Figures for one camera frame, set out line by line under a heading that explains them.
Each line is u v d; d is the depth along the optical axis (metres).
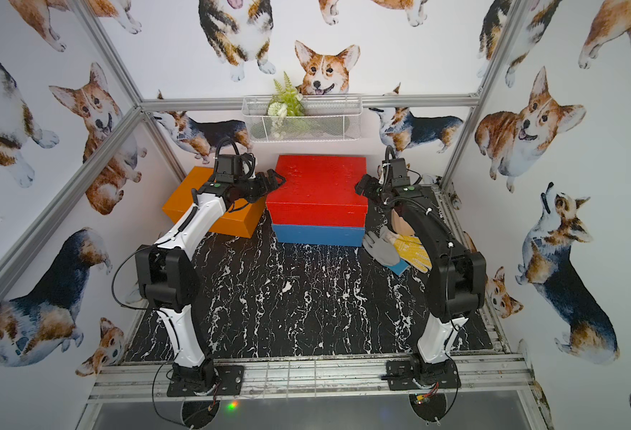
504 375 0.75
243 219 0.98
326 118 0.92
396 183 0.68
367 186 0.80
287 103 0.82
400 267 0.95
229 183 0.72
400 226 0.99
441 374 0.68
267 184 0.81
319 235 0.95
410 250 1.00
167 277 0.50
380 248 1.00
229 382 0.74
